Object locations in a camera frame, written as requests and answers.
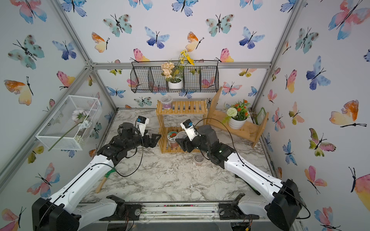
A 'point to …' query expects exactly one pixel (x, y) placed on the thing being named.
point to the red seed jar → (199, 159)
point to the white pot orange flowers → (237, 115)
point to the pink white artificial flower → (82, 117)
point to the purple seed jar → (167, 101)
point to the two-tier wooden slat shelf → (184, 113)
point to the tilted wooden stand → (252, 131)
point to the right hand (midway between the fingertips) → (182, 134)
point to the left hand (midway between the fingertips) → (154, 131)
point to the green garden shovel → (257, 192)
